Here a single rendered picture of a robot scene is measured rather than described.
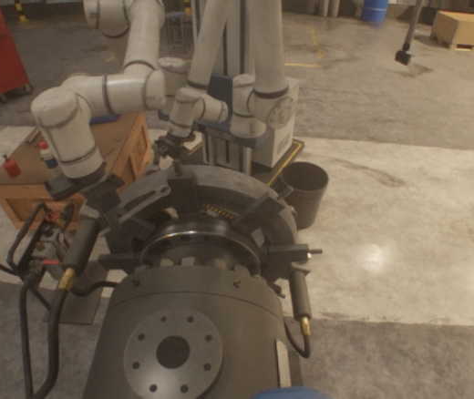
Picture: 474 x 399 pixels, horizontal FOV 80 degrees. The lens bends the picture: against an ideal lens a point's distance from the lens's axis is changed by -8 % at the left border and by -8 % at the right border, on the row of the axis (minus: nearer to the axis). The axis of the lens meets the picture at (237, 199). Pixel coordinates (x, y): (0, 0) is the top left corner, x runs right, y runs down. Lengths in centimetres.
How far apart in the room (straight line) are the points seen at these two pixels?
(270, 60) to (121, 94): 69
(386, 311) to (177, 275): 138
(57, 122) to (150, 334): 47
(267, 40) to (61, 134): 82
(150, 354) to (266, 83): 103
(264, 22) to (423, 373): 174
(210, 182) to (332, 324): 114
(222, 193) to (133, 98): 43
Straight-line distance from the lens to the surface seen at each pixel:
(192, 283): 82
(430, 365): 192
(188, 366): 70
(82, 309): 196
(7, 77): 481
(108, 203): 71
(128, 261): 129
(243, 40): 162
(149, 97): 71
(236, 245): 106
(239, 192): 98
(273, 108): 131
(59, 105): 63
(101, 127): 248
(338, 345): 177
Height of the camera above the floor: 159
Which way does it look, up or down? 43 degrees down
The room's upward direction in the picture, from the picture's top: straight up
